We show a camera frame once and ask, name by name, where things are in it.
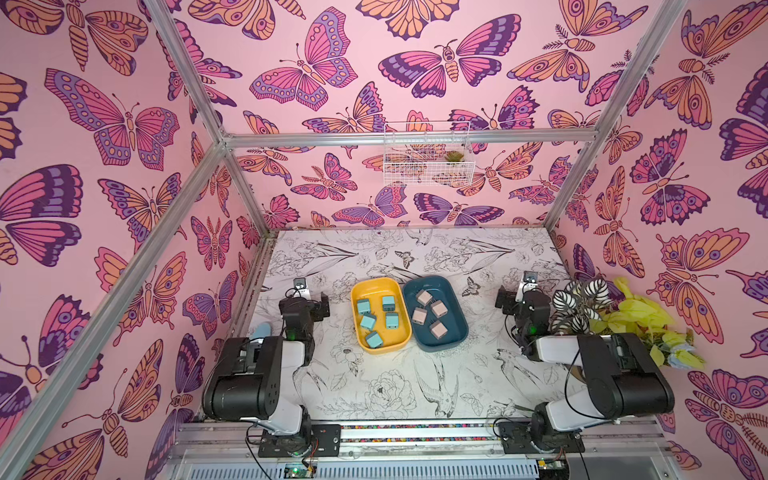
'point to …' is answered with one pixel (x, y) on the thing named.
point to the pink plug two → (439, 308)
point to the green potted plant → (596, 307)
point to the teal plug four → (368, 321)
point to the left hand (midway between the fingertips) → (310, 291)
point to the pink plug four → (438, 329)
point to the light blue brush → (263, 330)
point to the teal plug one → (363, 306)
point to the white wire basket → (432, 153)
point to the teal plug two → (388, 303)
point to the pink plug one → (424, 297)
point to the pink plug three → (419, 315)
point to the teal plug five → (374, 340)
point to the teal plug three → (392, 320)
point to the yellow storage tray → (381, 313)
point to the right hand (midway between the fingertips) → (522, 287)
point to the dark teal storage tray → (449, 289)
